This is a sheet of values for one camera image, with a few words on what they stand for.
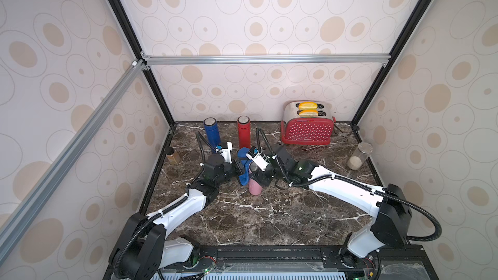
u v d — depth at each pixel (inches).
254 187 34.1
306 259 29.2
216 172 24.6
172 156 37.3
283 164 23.0
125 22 30.7
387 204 17.3
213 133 37.4
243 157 28.1
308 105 39.6
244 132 37.1
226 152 29.4
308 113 38.3
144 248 16.0
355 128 46.2
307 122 38.2
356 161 39.0
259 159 26.6
